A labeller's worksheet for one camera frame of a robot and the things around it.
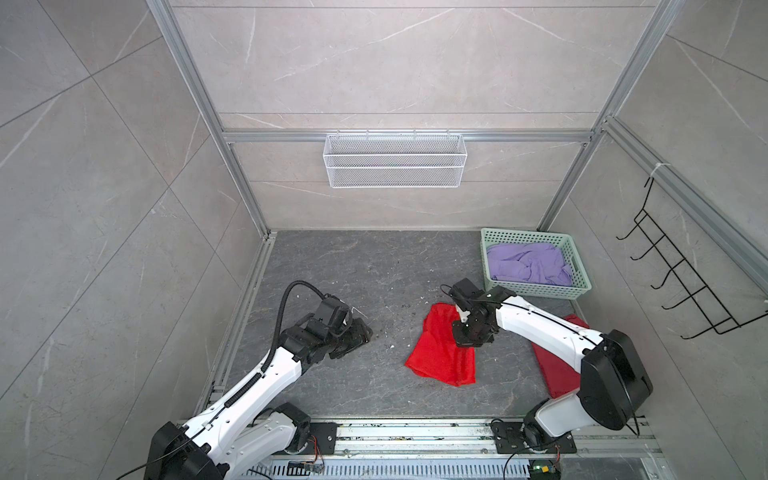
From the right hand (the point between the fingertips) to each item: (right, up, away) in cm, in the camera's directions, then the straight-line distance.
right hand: (461, 339), depth 85 cm
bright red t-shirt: (-7, -5, +2) cm, 8 cm away
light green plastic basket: (+45, +30, +26) cm, 60 cm away
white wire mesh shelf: (-19, +57, +16) cm, 62 cm away
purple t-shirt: (+33, +22, +23) cm, 46 cm away
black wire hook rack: (+46, +13, -24) cm, 54 cm away
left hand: (-27, +5, -6) cm, 28 cm away
